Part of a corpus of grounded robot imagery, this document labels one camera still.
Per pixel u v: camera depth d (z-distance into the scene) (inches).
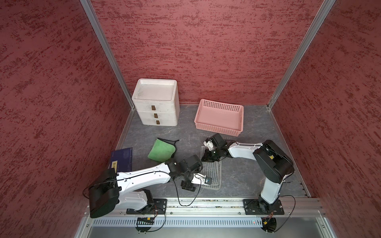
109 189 15.8
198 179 25.8
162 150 36.3
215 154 31.4
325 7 27.9
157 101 35.4
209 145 34.6
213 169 33.5
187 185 26.6
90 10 28.1
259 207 26.1
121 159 35.4
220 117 44.3
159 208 29.0
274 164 19.2
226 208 29.8
